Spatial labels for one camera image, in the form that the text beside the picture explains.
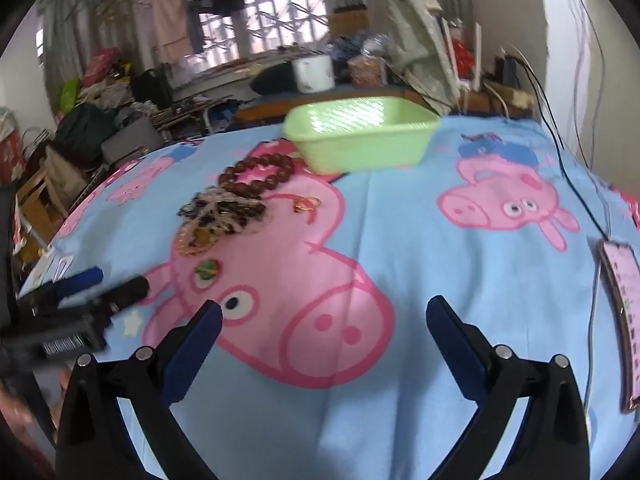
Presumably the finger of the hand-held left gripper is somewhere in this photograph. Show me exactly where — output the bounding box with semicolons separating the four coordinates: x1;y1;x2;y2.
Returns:
82;275;151;318
17;267;105;311

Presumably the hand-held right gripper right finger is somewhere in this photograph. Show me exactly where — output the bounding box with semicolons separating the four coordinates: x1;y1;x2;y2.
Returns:
425;295;592;480

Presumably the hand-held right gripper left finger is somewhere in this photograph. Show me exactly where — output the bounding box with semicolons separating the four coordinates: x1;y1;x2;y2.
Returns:
54;300;223;480

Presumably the amber bead necklace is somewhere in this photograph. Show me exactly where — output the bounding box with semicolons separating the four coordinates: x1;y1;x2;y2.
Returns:
172;220;224;259

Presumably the multicolour stone bead bracelet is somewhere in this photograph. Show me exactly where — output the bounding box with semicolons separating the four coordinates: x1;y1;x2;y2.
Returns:
177;185;269;237

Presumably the brown wooden bead bracelet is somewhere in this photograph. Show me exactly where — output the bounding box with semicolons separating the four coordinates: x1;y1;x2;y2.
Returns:
218;153;297;197

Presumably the green plastic basket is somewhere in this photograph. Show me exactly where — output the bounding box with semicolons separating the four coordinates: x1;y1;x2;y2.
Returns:
282;96;442;175

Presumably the blue pink pig printed blanket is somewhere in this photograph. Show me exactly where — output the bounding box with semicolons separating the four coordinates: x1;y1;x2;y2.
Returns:
17;112;640;480

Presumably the wooden stool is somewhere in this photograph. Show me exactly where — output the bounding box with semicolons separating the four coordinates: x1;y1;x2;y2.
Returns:
16;145;90;262

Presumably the grey box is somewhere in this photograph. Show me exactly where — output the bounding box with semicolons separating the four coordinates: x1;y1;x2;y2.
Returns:
100;116;166;164

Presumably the dark green bag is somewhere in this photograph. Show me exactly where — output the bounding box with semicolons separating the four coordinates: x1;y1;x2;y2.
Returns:
55;102;119;154

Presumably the red bag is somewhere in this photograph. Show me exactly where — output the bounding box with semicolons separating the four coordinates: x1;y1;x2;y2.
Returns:
81;47;122;89

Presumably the dark cloth bundle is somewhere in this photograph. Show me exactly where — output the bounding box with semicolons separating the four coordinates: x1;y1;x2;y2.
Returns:
250;62;302;97

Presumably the pink hanging garment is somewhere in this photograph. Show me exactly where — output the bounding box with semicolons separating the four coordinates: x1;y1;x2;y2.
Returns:
149;0;195;64

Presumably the white enamel mug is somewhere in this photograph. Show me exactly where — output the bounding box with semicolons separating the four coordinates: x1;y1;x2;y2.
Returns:
292;55;335;94

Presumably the black charger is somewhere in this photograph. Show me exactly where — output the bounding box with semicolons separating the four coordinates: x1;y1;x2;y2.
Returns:
495;55;522;87

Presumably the clear bag of snacks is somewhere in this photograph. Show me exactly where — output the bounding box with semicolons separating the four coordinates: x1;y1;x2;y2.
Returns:
347;35;392;87

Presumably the white stick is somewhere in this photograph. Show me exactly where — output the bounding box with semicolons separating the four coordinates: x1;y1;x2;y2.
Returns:
472;22;484;92

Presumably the window grille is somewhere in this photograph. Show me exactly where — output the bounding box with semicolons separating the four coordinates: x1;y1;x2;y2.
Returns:
199;0;332;61

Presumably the grey dotted cloth cover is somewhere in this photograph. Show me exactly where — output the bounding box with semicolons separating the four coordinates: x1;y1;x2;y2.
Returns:
387;0;463;113

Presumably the cardboard box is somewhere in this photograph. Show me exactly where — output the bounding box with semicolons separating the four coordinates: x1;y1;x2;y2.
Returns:
327;6;372;37

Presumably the black cable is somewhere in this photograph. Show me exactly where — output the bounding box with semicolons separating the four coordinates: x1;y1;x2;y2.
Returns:
517;57;611;241

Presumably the white cable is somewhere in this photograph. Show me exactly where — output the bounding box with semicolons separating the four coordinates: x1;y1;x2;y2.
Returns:
482;80;512;121

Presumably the thin wall cable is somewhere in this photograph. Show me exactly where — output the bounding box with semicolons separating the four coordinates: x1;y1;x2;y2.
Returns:
559;0;601;166

